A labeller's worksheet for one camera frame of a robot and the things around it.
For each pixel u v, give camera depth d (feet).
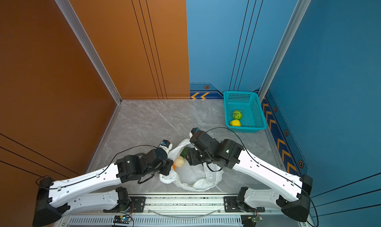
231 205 2.38
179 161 2.67
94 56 3.03
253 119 3.54
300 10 2.43
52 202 1.31
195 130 2.01
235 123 3.26
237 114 3.36
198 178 2.67
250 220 2.29
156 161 1.76
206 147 1.57
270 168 1.36
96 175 1.51
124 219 2.32
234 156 1.43
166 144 2.15
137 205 2.41
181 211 2.38
